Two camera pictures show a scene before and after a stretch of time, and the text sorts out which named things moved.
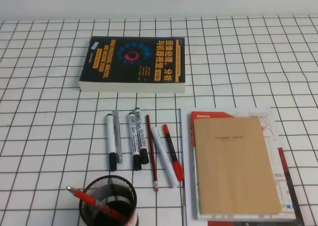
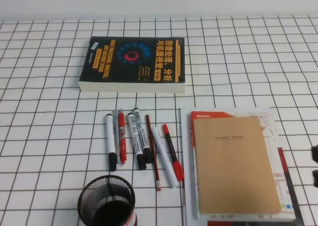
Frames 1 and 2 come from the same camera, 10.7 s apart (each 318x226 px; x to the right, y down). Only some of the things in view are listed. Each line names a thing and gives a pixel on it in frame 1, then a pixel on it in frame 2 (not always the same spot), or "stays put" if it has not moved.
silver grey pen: (118, 136) stays put
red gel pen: (92, 200) -> (122, 136)
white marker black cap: (112, 155) stays put
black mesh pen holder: (116, 192) stays put
